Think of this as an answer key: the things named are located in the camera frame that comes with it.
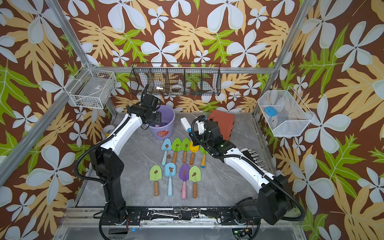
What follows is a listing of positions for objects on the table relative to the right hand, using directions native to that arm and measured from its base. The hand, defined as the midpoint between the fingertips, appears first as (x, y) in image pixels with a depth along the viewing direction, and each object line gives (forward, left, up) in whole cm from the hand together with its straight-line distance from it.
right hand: (189, 132), depth 80 cm
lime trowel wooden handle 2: (-15, -3, -23) cm, 28 cm away
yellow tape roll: (+20, +63, -23) cm, 70 cm away
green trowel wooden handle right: (+5, +3, -23) cm, 24 cm away
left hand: (+13, +20, -1) cm, 24 cm away
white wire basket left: (+24, +58, +12) cm, 64 cm away
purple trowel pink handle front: (-14, +3, -22) cm, 27 cm away
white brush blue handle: (+6, +2, 0) cm, 7 cm away
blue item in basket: (+14, -48, +3) cm, 50 cm away
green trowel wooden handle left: (+5, +10, -23) cm, 25 cm away
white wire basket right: (+11, -55, +3) cm, 56 cm away
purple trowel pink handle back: (+12, +20, -7) cm, 24 cm away
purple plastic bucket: (+11, +17, -12) cm, 23 cm away
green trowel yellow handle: (-5, -9, -21) cm, 24 cm away
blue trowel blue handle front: (-12, +12, -23) cm, 29 cm away
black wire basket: (+37, +9, +10) cm, 40 cm away
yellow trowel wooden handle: (+3, -2, -23) cm, 23 cm away
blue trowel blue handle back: (+6, +16, -23) cm, 28 cm away
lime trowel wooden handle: (-15, +21, -23) cm, 34 cm away
